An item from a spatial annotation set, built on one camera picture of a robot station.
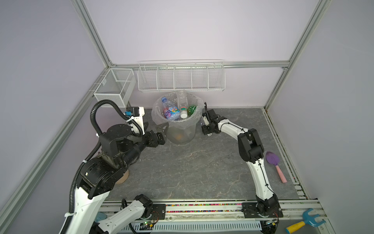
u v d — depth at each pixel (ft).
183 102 2.87
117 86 3.37
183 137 3.14
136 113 1.45
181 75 3.24
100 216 1.22
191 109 2.79
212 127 2.65
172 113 2.66
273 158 2.99
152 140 1.52
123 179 2.78
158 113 2.65
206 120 2.94
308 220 2.31
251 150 2.00
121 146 1.16
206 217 2.41
